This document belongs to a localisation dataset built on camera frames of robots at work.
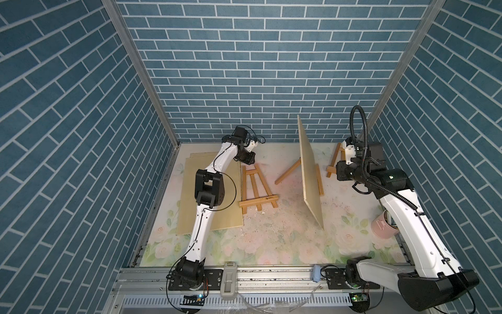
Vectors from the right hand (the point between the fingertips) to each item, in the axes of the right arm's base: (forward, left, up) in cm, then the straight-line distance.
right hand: (341, 166), depth 74 cm
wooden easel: (-4, +32, -26) cm, 41 cm away
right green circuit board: (-38, -9, -31) cm, 50 cm away
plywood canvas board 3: (-10, +11, -7) cm, 16 cm away
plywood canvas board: (-7, +69, -27) cm, 74 cm away
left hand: (+19, +36, -22) cm, 46 cm away
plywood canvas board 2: (-11, +45, -26) cm, 53 cm away
